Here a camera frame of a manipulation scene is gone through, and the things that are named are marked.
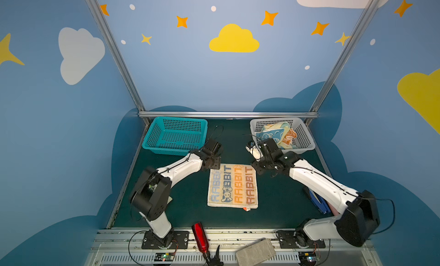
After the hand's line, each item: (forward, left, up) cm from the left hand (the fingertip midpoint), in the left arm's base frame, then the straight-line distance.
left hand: (215, 162), depth 91 cm
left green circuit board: (-42, +20, -8) cm, 47 cm away
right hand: (-3, -21, +8) cm, 23 cm away
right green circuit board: (-41, -40, -8) cm, 58 cm away
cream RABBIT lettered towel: (-10, -10, -7) cm, 16 cm away
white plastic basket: (+18, -54, -2) cm, 57 cm away
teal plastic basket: (+25, +28, -8) cm, 39 cm away
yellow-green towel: (+27, -43, +2) cm, 51 cm away
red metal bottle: (-35, +6, -5) cm, 36 cm away
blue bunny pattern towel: (+20, -37, 0) cm, 42 cm away
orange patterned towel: (+21, -46, 0) cm, 51 cm away
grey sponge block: (-40, -18, -4) cm, 44 cm away
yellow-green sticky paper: (-18, +23, -7) cm, 30 cm away
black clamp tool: (-43, -1, -6) cm, 44 cm away
